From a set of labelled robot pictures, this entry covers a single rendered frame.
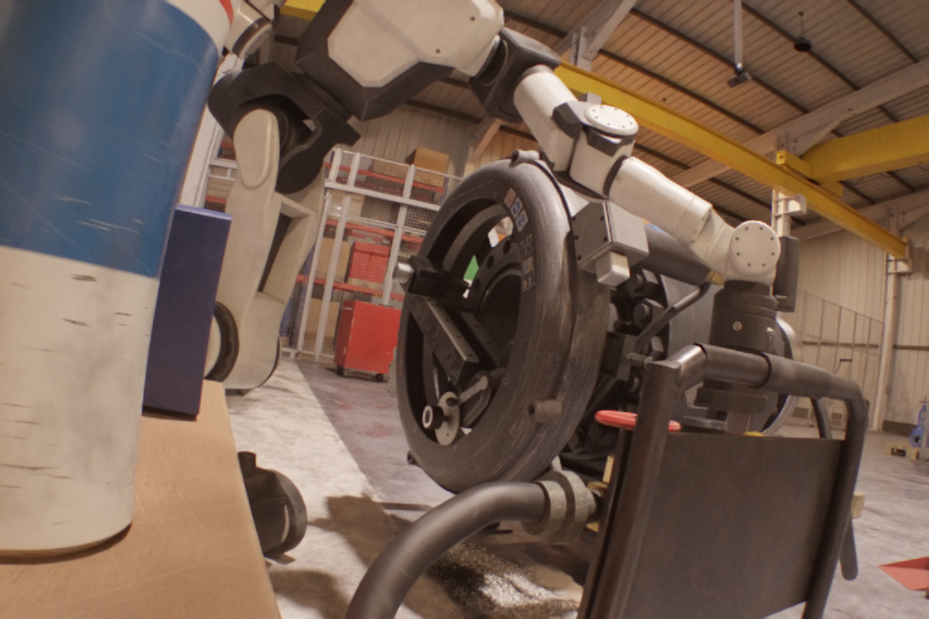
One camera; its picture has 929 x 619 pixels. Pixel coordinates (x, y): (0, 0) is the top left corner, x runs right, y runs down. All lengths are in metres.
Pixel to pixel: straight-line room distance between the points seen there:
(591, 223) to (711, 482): 0.57
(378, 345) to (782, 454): 6.19
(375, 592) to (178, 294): 0.21
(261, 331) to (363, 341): 5.61
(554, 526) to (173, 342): 0.28
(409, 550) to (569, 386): 0.64
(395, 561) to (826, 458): 0.48
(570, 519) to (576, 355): 0.56
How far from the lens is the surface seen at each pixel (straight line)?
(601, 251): 0.91
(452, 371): 1.16
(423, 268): 1.30
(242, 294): 0.91
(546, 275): 0.96
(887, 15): 12.49
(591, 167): 0.77
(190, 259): 0.30
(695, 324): 1.30
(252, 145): 0.93
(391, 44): 0.90
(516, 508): 0.40
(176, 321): 0.31
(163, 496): 0.20
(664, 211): 0.74
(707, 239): 0.79
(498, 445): 1.02
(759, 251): 0.70
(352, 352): 6.50
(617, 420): 0.44
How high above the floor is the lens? 0.54
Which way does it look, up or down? 3 degrees up
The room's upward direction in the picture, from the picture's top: 10 degrees clockwise
